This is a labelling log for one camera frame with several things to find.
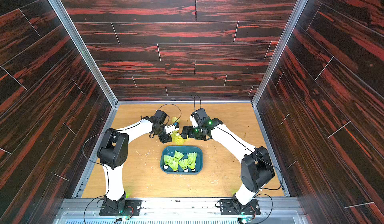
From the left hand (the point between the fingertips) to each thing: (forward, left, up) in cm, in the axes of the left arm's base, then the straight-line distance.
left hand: (169, 135), depth 99 cm
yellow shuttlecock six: (-22, -6, +4) cm, 23 cm away
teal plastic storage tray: (-12, -11, +2) cm, 16 cm away
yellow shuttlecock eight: (-2, -5, 0) cm, 5 cm away
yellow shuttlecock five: (+11, -3, +4) cm, 12 cm away
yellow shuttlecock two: (-15, -7, +2) cm, 17 cm away
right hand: (-6, -15, +12) cm, 20 cm away
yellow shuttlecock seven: (-20, -16, +1) cm, 26 cm away
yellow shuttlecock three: (-18, -1, +2) cm, 18 cm away
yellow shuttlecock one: (-17, -15, +3) cm, 23 cm away
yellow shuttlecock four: (-20, -11, +2) cm, 23 cm away
